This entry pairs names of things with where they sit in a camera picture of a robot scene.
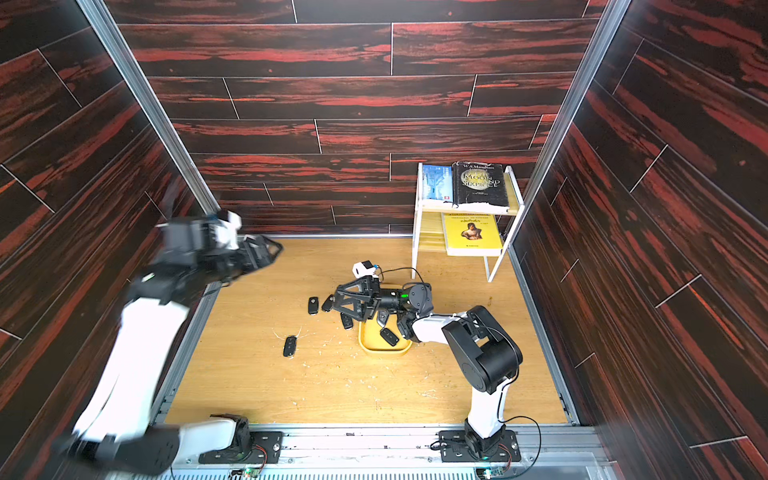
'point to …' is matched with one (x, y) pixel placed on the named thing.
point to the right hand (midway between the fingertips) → (341, 296)
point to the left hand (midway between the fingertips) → (274, 251)
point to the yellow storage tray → (371, 341)
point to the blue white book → (437, 182)
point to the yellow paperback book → (472, 234)
